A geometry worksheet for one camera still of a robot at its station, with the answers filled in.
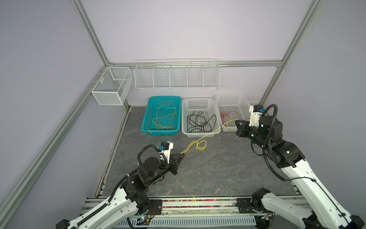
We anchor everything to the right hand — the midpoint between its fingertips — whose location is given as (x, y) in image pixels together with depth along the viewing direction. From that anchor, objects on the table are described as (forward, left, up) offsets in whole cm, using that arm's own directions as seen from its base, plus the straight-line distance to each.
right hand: (237, 121), depth 67 cm
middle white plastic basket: (+41, +9, -29) cm, 51 cm away
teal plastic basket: (+33, +45, -33) cm, 65 cm away
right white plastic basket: (+43, -13, -34) cm, 56 cm away
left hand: (-12, +26, -13) cm, 31 cm away
